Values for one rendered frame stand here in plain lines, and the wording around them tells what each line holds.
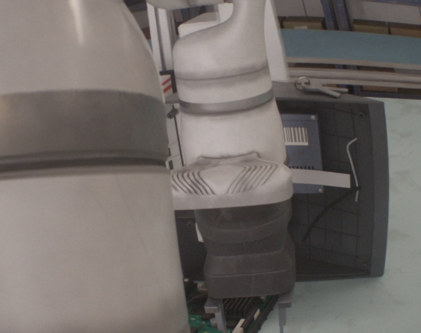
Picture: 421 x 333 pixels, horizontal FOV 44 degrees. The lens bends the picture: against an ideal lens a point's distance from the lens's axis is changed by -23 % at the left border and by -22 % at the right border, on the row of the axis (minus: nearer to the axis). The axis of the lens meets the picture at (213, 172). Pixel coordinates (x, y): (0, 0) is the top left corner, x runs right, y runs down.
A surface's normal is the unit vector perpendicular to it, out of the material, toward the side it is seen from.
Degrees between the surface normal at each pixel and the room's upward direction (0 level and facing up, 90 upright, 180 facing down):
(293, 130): 90
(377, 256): 90
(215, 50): 80
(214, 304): 0
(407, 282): 0
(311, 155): 90
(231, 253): 98
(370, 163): 90
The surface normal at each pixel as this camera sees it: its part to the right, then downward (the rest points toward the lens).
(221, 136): -0.23, 0.27
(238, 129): 0.12, 0.22
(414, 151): -0.14, -0.91
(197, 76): -0.47, 0.42
